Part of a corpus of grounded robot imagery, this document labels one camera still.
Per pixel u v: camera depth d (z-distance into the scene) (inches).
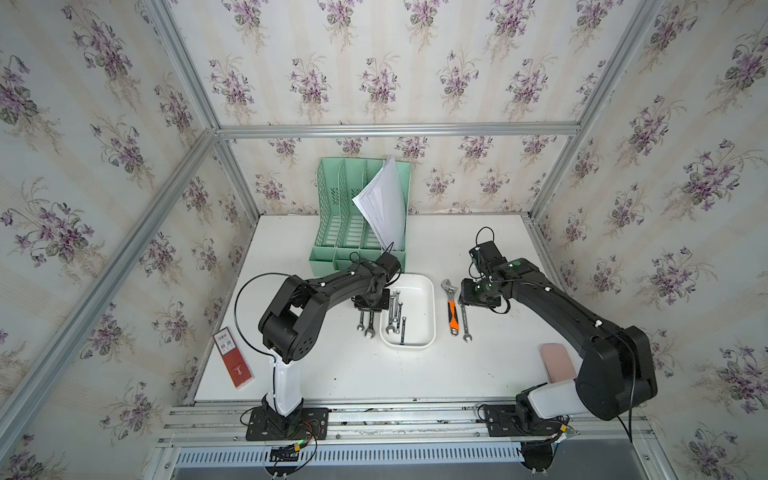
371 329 34.7
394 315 36.4
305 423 28.7
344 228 45.1
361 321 35.8
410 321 35.6
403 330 34.9
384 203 36.6
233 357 33.0
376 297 31.2
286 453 28.2
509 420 28.7
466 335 34.8
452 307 36.6
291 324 19.6
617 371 16.2
